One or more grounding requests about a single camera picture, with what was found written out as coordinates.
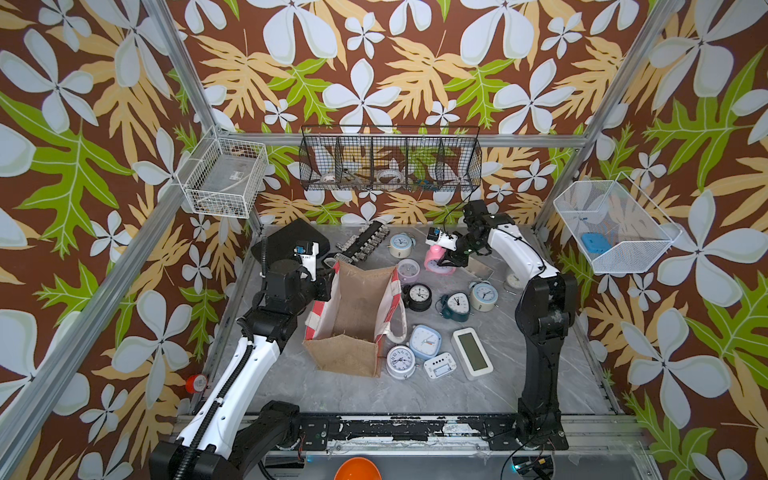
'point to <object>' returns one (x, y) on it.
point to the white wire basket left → (222, 177)
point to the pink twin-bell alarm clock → (434, 253)
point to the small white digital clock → (440, 365)
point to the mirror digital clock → (479, 269)
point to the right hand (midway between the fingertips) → (442, 253)
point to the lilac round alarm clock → (408, 271)
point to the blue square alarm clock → (425, 342)
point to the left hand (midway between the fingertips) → (329, 267)
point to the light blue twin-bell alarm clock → (483, 296)
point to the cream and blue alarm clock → (401, 245)
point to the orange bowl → (357, 468)
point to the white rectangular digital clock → (471, 353)
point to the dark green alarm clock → (455, 306)
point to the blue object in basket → (595, 243)
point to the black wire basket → (390, 158)
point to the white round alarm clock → (400, 362)
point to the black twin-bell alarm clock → (417, 297)
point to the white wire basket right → (637, 228)
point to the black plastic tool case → (294, 240)
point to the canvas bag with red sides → (360, 308)
